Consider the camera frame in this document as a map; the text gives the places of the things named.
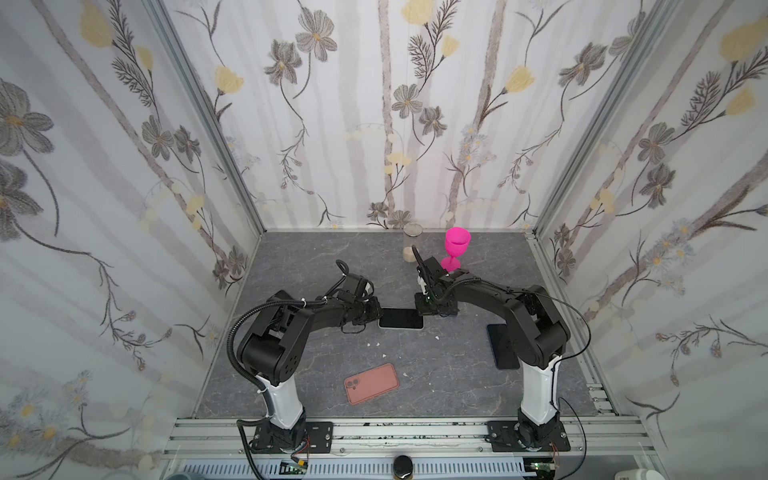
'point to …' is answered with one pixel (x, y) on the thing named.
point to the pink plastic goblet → (457, 241)
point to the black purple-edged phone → (401, 318)
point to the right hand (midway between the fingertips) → (413, 305)
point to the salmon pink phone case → (372, 383)
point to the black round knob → (403, 466)
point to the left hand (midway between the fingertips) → (380, 304)
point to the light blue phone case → (401, 328)
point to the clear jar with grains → (412, 236)
